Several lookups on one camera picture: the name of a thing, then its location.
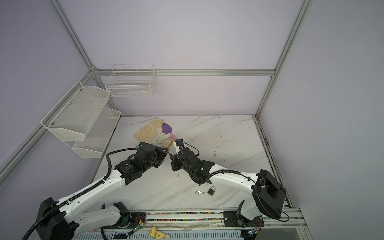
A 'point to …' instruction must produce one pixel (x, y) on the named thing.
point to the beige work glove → (150, 131)
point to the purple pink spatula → (167, 129)
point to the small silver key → (199, 192)
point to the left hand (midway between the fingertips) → (169, 150)
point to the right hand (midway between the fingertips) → (169, 157)
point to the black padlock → (211, 191)
